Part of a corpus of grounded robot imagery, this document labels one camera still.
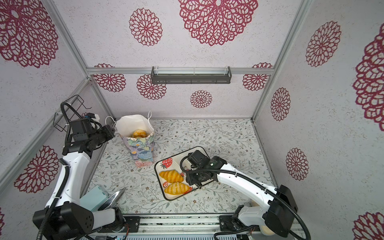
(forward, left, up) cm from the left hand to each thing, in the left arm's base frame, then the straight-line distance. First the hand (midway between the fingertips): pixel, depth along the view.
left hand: (114, 132), depth 78 cm
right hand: (-20, -38, -13) cm, 45 cm away
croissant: (-15, -29, -22) cm, 39 cm away
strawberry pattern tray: (-5, -27, -26) cm, 38 cm away
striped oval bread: (+10, -7, -13) cm, 18 cm away
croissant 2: (-22, -32, -22) cm, 45 cm away
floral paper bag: (-4, -12, -10) cm, 17 cm away
